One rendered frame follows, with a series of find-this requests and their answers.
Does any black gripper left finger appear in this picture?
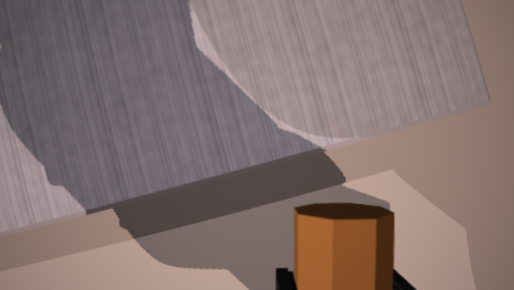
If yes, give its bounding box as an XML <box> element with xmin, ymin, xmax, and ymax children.
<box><xmin>276</xmin><ymin>268</ymin><xmax>297</xmax><ymax>290</ymax></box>

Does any orange-brown faceted cylinder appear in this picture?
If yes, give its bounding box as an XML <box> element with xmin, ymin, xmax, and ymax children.
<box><xmin>294</xmin><ymin>203</ymin><xmax>395</xmax><ymax>290</ymax></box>

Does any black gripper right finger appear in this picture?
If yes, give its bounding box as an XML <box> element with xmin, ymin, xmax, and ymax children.
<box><xmin>393</xmin><ymin>269</ymin><xmax>417</xmax><ymax>290</ymax></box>

